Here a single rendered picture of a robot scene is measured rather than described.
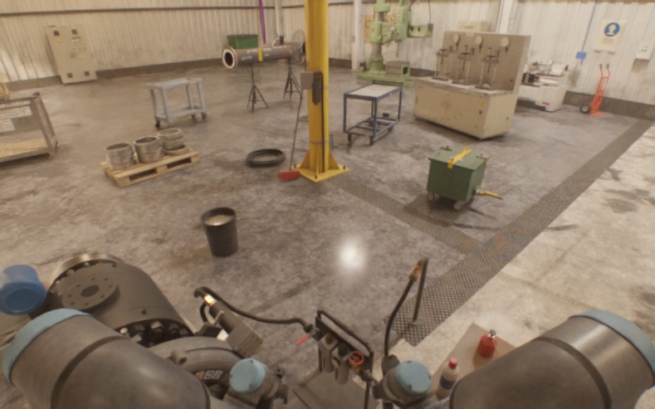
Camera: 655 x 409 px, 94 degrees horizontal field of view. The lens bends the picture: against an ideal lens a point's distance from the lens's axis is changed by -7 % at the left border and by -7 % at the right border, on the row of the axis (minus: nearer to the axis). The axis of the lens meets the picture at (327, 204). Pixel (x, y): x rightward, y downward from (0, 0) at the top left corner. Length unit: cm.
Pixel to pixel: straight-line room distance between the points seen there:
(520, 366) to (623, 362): 12
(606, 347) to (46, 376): 66
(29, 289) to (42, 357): 124
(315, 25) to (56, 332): 396
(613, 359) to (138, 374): 56
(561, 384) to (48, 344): 60
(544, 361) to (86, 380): 52
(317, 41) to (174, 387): 399
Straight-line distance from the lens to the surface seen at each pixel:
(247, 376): 100
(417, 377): 100
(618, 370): 52
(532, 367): 47
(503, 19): 1128
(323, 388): 220
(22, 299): 179
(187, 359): 126
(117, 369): 48
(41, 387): 53
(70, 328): 55
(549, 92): 969
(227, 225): 300
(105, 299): 163
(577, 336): 52
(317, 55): 423
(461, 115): 660
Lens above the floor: 190
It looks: 30 degrees down
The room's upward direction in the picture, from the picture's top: straight up
